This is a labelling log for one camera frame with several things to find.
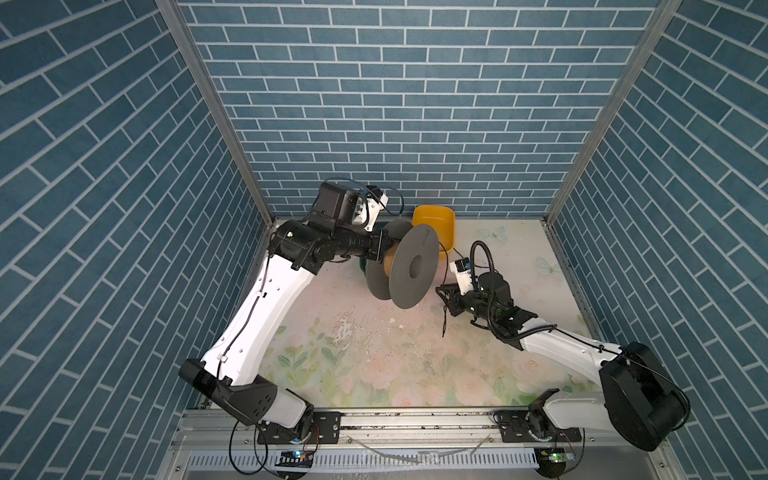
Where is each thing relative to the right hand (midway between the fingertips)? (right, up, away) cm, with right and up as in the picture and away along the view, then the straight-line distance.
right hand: (437, 285), depth 84 cm
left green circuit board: (-36, -41, -12) cm, 56 cm away
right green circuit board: (+26, -41, -13) cm, 50 cm away
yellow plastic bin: (+6, +22, +35) cm, 42 cm away
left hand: (-12, +12, -18) cm, 25 cm away
